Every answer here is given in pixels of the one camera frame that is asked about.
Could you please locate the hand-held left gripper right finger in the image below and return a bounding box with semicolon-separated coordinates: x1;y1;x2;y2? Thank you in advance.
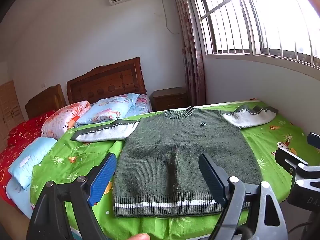
198;152;288;240

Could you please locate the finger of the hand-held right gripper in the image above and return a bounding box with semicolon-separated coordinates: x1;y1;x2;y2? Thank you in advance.
307;132;320;153
274;147;312;178

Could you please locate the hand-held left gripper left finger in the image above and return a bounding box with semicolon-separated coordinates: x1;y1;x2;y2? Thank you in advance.
26;152;117;240

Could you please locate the green knit sweater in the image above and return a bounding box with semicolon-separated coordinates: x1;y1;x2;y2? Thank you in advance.
71;104;279;218

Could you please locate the person's left hand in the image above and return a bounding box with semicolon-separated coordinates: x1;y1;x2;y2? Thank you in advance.
126;233;150;240

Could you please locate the green cartoon print bed sheet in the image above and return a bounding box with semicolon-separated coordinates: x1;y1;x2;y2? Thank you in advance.
30;101;320;240

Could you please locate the light blue floral pillow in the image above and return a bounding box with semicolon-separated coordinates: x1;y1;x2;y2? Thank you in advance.
75;93;152;128

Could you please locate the pink floral pillow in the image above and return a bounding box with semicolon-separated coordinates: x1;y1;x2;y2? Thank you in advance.
41;100;91;138

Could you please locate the wooden nightstand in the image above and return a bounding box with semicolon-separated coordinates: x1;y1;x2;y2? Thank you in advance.
151;87;188;112

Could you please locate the red patterned blanket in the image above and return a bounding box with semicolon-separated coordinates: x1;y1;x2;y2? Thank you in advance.
0;110;57;207

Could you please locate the small wooden headboard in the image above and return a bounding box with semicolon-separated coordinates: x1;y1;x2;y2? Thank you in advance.
25;84;67;119

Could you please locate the large carved wooden headboard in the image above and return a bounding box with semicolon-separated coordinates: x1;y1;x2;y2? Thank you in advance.
66;57;147;105

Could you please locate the wooden wardrobe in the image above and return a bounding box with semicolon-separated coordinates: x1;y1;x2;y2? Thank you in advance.
0;80;25;150

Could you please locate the floral curtain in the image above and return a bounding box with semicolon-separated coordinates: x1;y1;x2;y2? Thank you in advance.
170;0;207;107

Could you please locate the barred window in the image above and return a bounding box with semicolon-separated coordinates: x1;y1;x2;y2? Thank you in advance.
190;0;320;69

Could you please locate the black cable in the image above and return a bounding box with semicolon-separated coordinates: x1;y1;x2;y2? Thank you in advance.
286;219;320;237

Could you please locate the air conditioner hose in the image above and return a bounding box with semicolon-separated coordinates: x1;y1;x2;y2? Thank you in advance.
159;0;181;35

